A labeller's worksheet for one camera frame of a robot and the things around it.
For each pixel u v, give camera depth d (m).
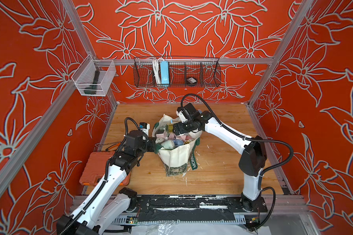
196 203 0.74
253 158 0.47
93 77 0.89
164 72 0.90
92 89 0.79
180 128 0.74
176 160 0.74
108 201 0.46
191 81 0.95
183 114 0.69
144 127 0.67
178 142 0.81
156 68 0.88
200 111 0.66
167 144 0.74
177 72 0.97
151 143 0.68
